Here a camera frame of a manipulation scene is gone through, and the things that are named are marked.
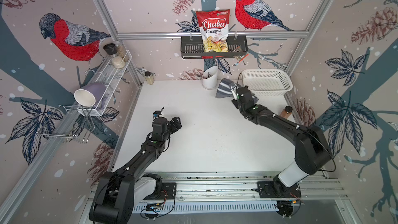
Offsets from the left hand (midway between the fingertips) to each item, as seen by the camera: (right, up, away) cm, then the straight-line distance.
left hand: (177, 117), depth 88 cm
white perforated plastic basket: (+67, +24, +34) cm, 79 cm away
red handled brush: (+39, +35, +2) cm, 53 cm away
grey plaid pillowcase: (+28, +16, +2) cm, 32 cm away
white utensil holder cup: (+20, +25, +19) cm, 38 cm away
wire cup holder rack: (-36, +3, -30) cm, 47 cm away
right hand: (+40, +17, +1) cm, 43 cm away
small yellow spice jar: (-26, +26, +29) cm, 47 cm away
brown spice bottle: (+67, +3, +5) cm, 67 cm away
